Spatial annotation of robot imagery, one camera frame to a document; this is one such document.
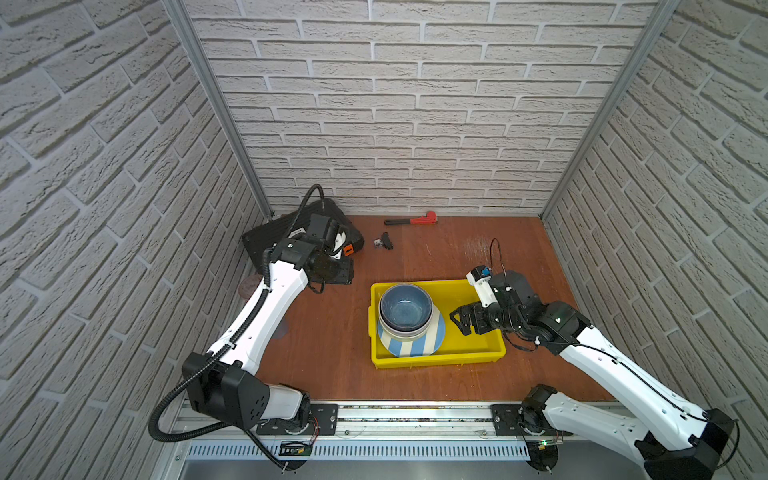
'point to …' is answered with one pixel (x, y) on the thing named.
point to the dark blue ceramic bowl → (405, 307)
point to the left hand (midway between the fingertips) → (344, 269)
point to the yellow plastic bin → (448, 296)
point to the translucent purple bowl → (405, 334)
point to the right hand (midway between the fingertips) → (467, 309)
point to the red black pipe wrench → (429, 218)
